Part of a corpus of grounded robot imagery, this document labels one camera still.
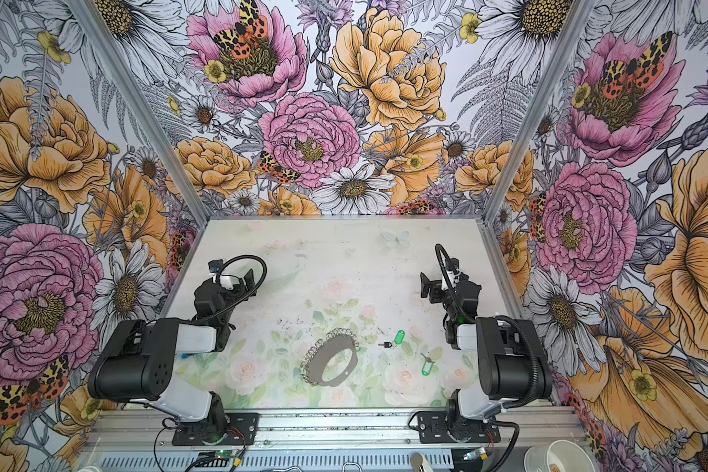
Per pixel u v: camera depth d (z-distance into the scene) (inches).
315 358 34.0
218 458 28.4
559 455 27.6
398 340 35.2
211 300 27.9
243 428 29.3
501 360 18.2
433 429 29.0
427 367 33.5
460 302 27.8
